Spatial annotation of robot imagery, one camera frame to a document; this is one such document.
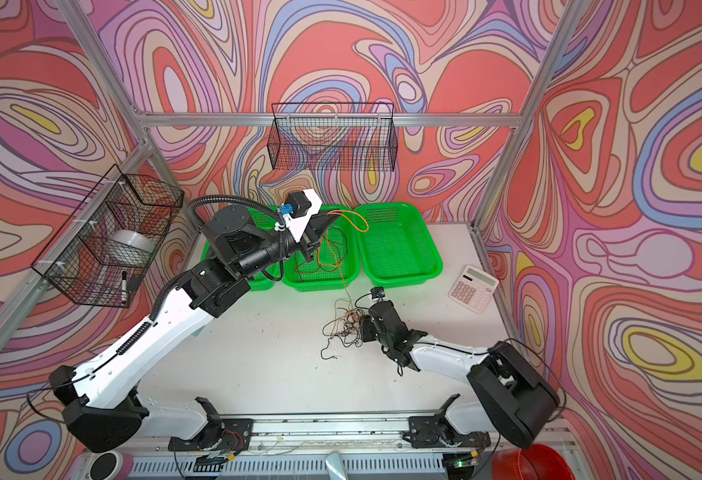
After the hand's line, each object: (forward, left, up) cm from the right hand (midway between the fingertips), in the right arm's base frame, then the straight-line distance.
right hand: (367, 322), depth 89 cm
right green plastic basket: (+33, -13, -5) cm, 36 cm away
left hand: (+1, +6, +45) cm, 46 cm away
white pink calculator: (+12, -37, -2) cm, 39 cm away
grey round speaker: (-34, +60, +3) cm, 69 cm away
